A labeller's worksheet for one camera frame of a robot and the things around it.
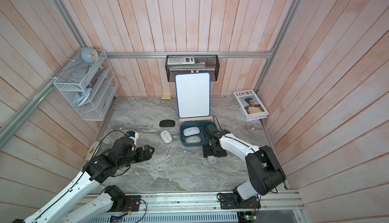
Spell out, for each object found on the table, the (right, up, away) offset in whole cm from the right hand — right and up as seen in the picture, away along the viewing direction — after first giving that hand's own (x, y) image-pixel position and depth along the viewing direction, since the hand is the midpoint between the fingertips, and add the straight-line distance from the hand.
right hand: (212, 152), depth 89 cm
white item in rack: (-73, +32, -8) cm, 81 cm away
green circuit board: (+15, -25, -20) cm, 35 cm away
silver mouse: (-12, +7, +6) cm, 15 cm away
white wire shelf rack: (-70, +39, -4) cm, 80 cm away
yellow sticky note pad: (-32, +36, +30) cm, 57 cm away
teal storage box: (-5, +16, +10) cm, 20 cm away
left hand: (-35, +4, -14) cm, 38 cm away
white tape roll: (-75, 0, +4) cm, 75 cm away
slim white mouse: (-13, +12, +8) cm, 19 cm away
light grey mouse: (0, -3, -4) cm, 5 cm away
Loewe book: (+32, +30, +21) cm, 49 cm away
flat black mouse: (-29, +17, +14) cm, 37 cm away
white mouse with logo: (-29, +9, +6) cm, 30 cm away
